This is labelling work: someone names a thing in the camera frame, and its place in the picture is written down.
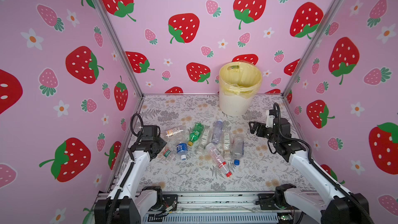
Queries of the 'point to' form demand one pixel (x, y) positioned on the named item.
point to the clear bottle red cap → (218, 158)
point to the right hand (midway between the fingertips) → (256, 123)
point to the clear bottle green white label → (227, 153)
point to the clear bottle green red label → (169, 154)
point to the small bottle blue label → (182, 149)
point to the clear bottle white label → (205, 137)
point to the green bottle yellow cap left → (198, 130)
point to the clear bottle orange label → (170, 132)
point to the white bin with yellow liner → (238, 82)
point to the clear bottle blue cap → (238, 147)
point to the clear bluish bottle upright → (219, 125)
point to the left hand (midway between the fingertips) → (161, 143)
